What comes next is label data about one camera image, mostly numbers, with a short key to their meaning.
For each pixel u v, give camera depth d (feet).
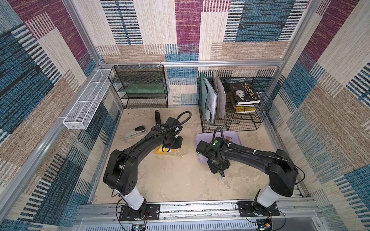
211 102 2.94
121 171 1.45
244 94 3.17
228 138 3.25
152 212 2.40
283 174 1.44
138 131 3.34
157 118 3.54
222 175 2.44
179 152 2.84
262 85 3.64
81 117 3.02
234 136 3.34
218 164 2.21
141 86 3.27
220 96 3.05
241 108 2.93
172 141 2.43
